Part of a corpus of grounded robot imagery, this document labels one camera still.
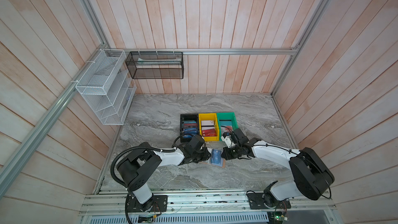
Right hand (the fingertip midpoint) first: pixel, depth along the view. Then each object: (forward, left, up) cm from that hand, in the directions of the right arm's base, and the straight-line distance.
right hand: (222, 154), depth 89 cm
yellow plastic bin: (+27, +7, +1) cm, 27 cm away
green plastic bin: (+25, -5, +4) cm, 25 cm away
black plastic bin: (+25, +18, +3) cm, 30 cm away
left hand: (-2, +7, 0) cm, 8 cm away
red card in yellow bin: (+14, +7, +1) cm, 16 cm away
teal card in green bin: (+21, -4, +1) cm, 22 cm away
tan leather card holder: (-4, +8, +1) cm, 9 cm away
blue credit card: (-3, +4, +1) cm, 5 cm away
